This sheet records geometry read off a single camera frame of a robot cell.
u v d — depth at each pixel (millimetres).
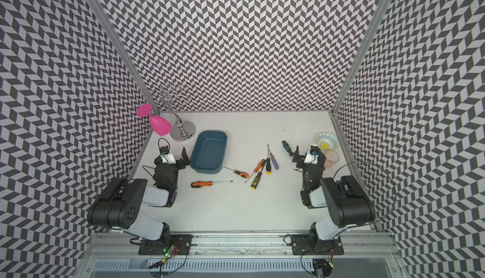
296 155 840
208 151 989
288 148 1010
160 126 940
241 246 749
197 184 864
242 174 905
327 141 1019
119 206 446
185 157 843
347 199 460
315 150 736
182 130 1081
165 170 697
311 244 670
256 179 893
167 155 753
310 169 679
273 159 973
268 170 935
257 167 937
